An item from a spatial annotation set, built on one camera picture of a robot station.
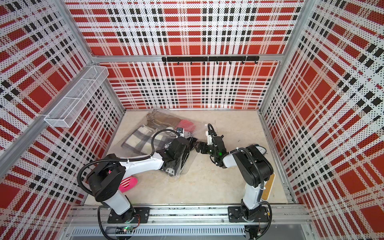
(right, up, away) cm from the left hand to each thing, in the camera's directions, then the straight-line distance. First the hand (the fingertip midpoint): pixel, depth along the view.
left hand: (188, 140), depth 90 cm
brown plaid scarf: (-21, +13, +18) cm, 31 cm away
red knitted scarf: (-2, +9, +17) cm, 19 cm away
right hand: (+6, -3, +4) cm, 8 cm away
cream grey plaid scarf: (-28, -1, +6) cm, 28 cm away
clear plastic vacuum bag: (-23, +7, +15) cm, 29 cm away
